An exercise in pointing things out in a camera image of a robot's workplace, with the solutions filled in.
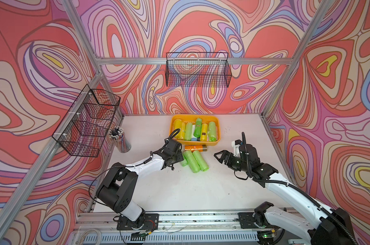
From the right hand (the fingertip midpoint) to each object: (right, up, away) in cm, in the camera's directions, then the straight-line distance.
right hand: (219, 161), depth 80 cm
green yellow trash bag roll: (-6, +15, +19) cm, 25 cm away
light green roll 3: (-14, -2, +11) cm, 18 cm away
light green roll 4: (-8, -3, +11) cm, 14 cm away
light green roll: (-16, +16, +25) cm, 33 cm away
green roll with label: (-10, +17, +22) cm, 30 cm away
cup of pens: (-59, +15, +9) cm, 62 cm away
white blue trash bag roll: (-13, +11, +22) cm, 27 cm away
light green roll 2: (-1, +15, +19) cm, 24 cm away
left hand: (-21, 0, +12) cm, 24 cm away
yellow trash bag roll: (-23, +20, +24) cm, 39 cm away
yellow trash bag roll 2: (-20, +16, +25) cm, 36 cm away
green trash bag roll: (-19, -3, +11) cm, 22 cm away
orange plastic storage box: (-14, +25, +34) cm, 45 cm away
